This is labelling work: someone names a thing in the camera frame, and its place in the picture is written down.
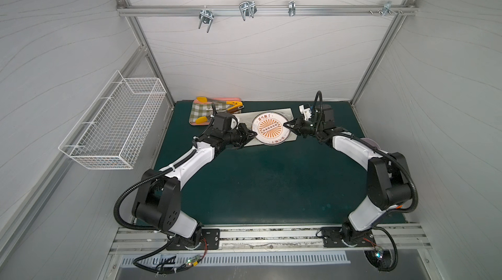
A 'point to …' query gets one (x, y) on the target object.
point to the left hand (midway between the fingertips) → (259, 134)
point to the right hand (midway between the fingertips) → (283, 123)
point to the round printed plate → (270, 129)
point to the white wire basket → (111, 133)
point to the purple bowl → (371, 142)
